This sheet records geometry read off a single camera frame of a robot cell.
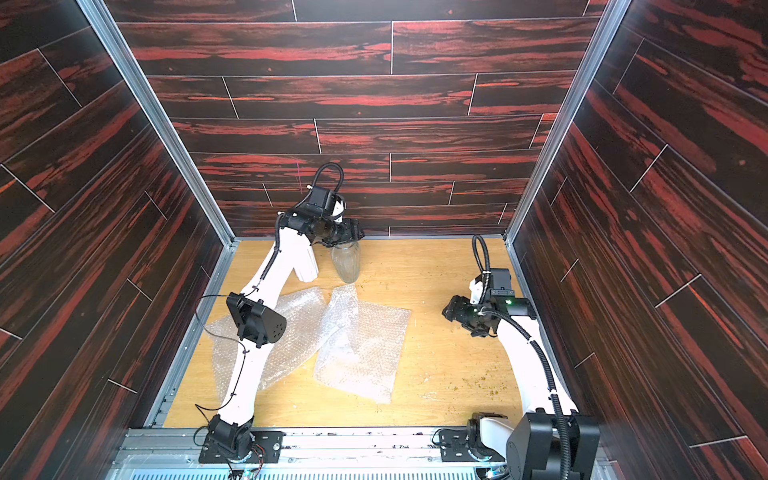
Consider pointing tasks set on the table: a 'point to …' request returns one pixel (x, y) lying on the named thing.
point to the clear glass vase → (346, 261)
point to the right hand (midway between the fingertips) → (461, 315)
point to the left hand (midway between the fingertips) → (358, 234)
